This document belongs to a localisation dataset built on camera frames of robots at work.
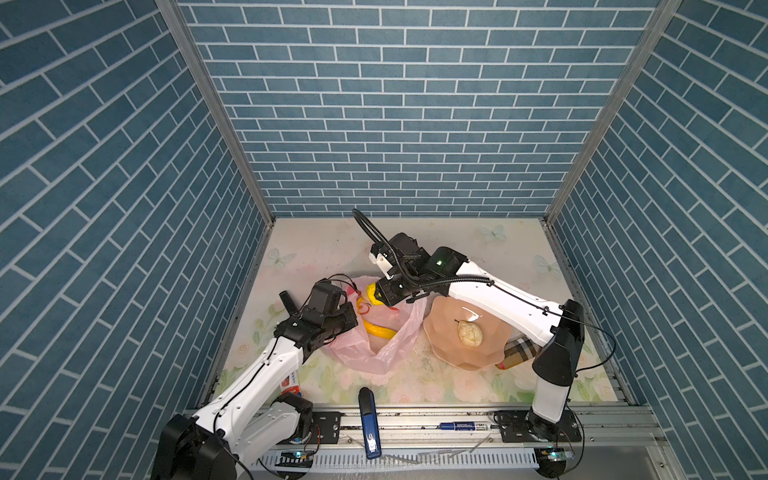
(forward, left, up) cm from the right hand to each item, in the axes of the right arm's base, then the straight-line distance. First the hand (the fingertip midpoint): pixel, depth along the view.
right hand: (376, 289), depth 76 cm
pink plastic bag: (-11, +4, -13) cm, 18 cm away
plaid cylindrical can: (-7, -39, -15) cm, 42 cm away
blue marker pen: (-25, -24, -21) cm, 41 cm away
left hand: (-2, +6, -10) cm, 12 cm away
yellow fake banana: (-2, +1, -19) cm, 19 cm away
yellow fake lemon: (-2, +1, 0) cm, 2 cm away
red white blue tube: (-19, +22, -20) cm, 35 cm away
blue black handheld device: (-27, -1, -18) cm, 32 cm away
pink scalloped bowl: (+2, -19, -20) cm, 28 cm away
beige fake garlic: (-3, -26, -16) cm, 31 cm away
